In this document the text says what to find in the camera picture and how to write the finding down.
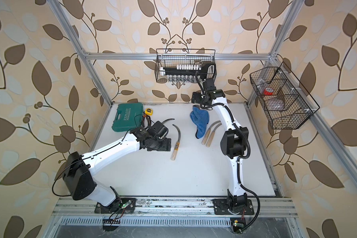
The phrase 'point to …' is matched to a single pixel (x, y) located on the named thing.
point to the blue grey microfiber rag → (200, 118)
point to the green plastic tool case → (128, 116)
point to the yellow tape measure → (148, 111)
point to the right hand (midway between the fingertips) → (199, 99)
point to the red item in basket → (268, 91)
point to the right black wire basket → (285, 107)
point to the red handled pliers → (144, 115)
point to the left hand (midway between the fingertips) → (164, 145)
